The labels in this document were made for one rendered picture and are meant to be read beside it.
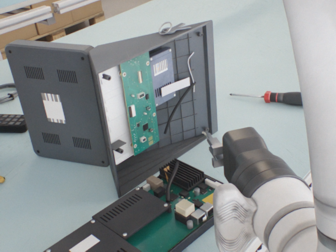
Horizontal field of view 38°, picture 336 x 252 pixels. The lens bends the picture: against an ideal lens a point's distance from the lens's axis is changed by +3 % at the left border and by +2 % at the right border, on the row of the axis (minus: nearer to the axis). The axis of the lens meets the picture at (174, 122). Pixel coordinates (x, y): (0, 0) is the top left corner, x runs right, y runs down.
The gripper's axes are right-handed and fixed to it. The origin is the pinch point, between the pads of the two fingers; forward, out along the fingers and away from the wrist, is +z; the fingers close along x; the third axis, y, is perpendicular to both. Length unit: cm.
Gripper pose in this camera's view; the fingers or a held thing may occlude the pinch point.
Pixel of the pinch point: (206, 133)
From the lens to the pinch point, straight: 69.2
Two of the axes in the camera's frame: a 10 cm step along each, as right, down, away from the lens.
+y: 9.6, -2.0, 1.8
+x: -0.9, -8.7, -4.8
